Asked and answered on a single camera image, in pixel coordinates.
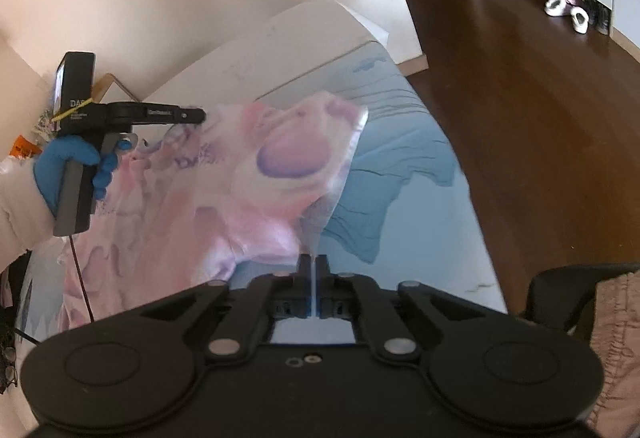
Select wooden frame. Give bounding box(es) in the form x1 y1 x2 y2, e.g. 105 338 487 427
91 72 142 103

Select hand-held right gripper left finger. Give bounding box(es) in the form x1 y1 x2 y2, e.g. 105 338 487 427
141 254 313 364

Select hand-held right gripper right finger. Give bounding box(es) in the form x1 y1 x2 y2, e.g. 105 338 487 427
315 254 502 363

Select wooden chair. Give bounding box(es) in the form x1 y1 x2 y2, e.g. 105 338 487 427
524 263 640 345

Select pink quilted cushion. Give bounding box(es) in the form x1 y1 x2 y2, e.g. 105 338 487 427
584 271 640 438

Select person's left forearm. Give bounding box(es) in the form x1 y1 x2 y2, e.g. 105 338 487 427
0 157 66 280

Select person's left hand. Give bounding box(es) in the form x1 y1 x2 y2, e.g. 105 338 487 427
32 135 134 218

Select dark shoes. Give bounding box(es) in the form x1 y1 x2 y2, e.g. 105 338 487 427
590 2 612 37

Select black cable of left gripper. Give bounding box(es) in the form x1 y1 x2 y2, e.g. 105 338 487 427
69 233 97 323

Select pink and purple t-shirt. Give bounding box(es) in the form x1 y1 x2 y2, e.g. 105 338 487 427
57 91 371 320

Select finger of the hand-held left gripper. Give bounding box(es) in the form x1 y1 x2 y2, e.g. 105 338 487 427
144 103 207 124

